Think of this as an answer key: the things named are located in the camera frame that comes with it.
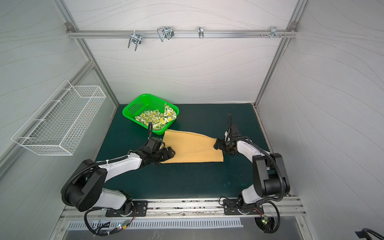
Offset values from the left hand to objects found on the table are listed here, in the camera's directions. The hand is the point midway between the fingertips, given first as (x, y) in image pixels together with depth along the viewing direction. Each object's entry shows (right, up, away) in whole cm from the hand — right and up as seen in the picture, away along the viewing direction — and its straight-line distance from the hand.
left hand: (173, 153), depth 90 cm
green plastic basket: (-26, +29, +28) cm, 48 cm away
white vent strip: (+10, -29, -20) cm, 36 cm away
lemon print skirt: (-12, +21, +8) cm, 26 cm away
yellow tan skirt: (+11, +3, +3) cm, 12 cm away
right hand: (+31, +5, +3) cm, 32 cm away
